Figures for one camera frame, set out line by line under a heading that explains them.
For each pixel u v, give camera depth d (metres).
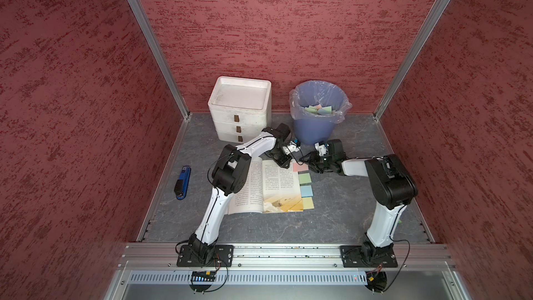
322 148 0.94
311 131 1.00
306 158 0.92
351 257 0.73
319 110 1.03
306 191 0.90
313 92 1.01
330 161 0.85
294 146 0.92
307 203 0.88
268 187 0.90
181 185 0.89
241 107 0.90
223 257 0.74
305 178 0.95
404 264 0.72
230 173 0.59
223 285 0.68
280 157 0.88
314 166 0.89
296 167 0.96
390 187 0.52
